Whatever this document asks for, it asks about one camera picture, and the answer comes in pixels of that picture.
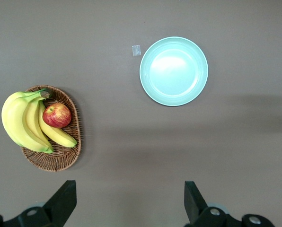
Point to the light green round plate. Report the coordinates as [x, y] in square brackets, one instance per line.
[174, 71]

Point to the small clear tape piece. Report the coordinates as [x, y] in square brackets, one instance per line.
[136, 50]

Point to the yellow banana bunch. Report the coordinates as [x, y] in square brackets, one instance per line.
[20, 123]

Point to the brown wicker basket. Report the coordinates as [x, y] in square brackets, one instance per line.
[60, 160]

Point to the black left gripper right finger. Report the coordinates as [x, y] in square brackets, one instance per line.
[197, 208]

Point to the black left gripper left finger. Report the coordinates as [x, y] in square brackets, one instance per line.
[60, 203]

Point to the red apple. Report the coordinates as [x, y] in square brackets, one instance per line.
[57, 116]

